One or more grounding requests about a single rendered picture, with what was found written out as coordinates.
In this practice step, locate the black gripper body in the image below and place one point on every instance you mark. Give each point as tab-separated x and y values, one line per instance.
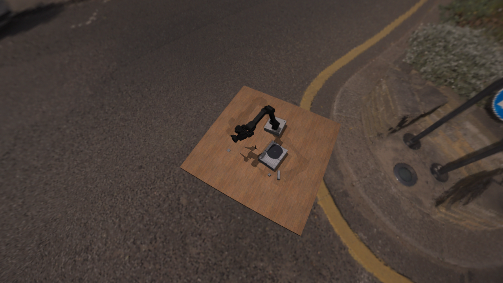
234	137

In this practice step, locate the dark grey round disc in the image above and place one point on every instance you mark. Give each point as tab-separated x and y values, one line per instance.
275	151

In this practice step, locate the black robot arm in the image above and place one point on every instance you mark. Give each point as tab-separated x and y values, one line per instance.
252	124

